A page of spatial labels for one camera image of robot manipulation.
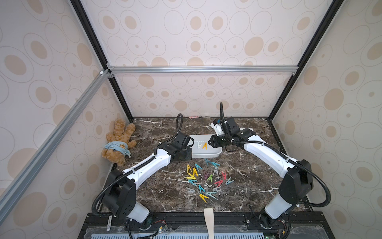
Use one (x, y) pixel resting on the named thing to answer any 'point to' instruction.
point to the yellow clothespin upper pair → (194, 171)
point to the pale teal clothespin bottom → (209, 193)
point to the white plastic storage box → (201, 148)
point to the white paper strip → (251, 129)
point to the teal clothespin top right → (212, 163)
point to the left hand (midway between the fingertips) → (194, 154)
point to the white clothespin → (199, 145)
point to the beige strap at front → (209, 217)
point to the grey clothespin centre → (216, 171)
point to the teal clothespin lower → (201, 188)
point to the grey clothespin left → (191, 190)
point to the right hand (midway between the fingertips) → (214, 140)
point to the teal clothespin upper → (197, 167)
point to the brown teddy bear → (118, 144)
